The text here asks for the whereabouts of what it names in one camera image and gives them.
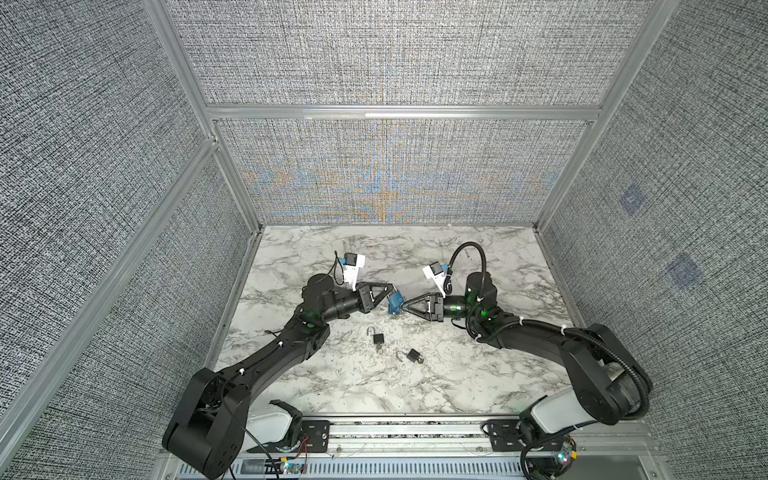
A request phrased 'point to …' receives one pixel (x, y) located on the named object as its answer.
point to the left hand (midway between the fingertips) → (392, 290)
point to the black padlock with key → (377, 339)
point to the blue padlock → (395, 301)
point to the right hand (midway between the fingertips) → (404, 307)
